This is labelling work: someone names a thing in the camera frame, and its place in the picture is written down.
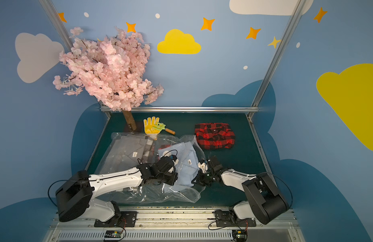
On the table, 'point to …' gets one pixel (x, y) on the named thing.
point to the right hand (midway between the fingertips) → (193, 180)
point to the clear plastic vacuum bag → (154, 193)
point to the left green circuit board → (113, 234)
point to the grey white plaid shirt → (149, 143)
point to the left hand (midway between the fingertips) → (178, 176)
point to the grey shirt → (127, 154)
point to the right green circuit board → (240, 235)
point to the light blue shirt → (187, 159)
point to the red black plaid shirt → (214, 135)
